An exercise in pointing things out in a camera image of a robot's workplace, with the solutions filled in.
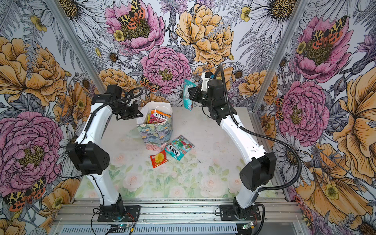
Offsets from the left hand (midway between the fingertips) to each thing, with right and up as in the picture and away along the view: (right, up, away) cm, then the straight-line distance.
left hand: (141, 118), depth 84 cm
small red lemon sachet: (+8, -25, +8) cm, 27 cm away
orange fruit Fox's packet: (+7, +2, +8) cm, 11 cm away
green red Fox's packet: (+19, -19, +12) cm, 30 cm away
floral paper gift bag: (+9, -4, -4) cm, 11 cm away
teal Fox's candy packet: (+27, +8, -8) cm, 29 cm away
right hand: (+26, +13, -10) cm, 31 cm away
